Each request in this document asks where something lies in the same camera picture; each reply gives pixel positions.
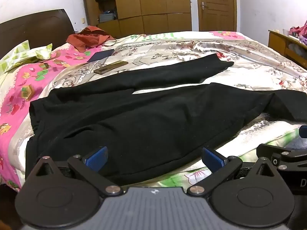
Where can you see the silver floral quilt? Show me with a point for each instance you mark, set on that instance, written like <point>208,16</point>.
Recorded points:
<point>251,60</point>

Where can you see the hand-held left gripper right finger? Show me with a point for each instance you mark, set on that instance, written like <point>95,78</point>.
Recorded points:
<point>212,159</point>

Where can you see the grey storage box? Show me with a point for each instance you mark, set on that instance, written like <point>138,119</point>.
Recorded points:
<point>107,17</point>

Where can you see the clear plastic bottle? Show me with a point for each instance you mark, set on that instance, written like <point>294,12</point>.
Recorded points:
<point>298,142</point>

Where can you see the wooden wardrobe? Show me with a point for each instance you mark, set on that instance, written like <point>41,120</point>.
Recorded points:
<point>156,2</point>

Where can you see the dark wooden headboard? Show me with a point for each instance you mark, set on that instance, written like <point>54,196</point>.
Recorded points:
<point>36,28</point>

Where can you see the orange red cloth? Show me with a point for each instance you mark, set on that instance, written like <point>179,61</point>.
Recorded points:
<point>86,39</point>

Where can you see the pink floral cloth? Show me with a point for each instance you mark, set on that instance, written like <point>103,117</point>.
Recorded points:
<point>299,32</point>

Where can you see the black pants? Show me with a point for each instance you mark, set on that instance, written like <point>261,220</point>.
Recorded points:
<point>144,124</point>

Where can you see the wooden desk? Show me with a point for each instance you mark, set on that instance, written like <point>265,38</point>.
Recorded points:
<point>278,40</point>

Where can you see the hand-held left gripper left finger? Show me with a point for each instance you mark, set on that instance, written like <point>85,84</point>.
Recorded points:
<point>97,157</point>

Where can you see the dark blue notebook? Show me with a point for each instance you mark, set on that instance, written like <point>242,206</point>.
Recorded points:
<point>100,55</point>

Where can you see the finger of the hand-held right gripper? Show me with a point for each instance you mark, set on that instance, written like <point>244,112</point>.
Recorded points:
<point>291,155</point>

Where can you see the brown comb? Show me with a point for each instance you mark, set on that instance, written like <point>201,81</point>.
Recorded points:
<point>110,67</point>

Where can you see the green white patterned pillow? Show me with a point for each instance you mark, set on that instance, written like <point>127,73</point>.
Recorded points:
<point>16,55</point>

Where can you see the wooden door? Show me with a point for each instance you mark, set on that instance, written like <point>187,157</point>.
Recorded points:
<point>215,4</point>

